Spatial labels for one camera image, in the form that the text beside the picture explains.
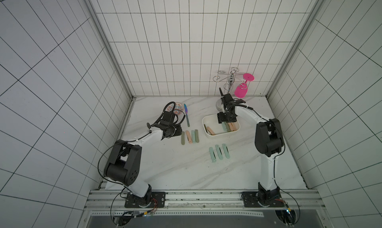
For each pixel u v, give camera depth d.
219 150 0.90
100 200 0.75
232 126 1.00
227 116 0.84
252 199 0.72
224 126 1.00
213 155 0.88
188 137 0.97
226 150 0.90
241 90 1.02
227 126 1.00
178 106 1.10
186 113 1.10
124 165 0.45
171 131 0.79
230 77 0.92
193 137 0.96
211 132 0.98
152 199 0.72
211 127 1.00
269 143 0.56
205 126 1.00
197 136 0.97
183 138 0.95
